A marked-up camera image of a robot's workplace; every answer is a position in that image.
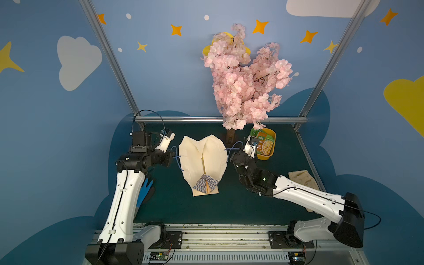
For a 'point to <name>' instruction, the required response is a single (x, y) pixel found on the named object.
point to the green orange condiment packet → (265, 142)
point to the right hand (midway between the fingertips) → (242, 145)
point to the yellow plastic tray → (272, 132)
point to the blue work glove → (143, 192)
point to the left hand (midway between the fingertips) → (171, 150)
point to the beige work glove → (305, 178)
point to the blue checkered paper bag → (203, 162)
